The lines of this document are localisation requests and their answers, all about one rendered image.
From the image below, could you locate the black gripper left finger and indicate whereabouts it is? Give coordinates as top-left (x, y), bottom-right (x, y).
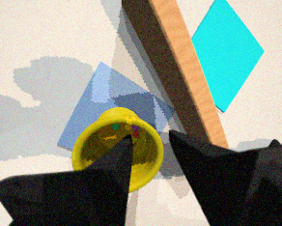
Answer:
top-left (0, 134), bottom-right (133, 226)

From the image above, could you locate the yellow cup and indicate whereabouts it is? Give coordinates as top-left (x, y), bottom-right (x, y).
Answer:
top-left (71, 107), bottom-right (164, 193)

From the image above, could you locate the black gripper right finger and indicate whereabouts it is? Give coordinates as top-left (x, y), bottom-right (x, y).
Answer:
top-left (169, 129), bottom-right (282, 226)

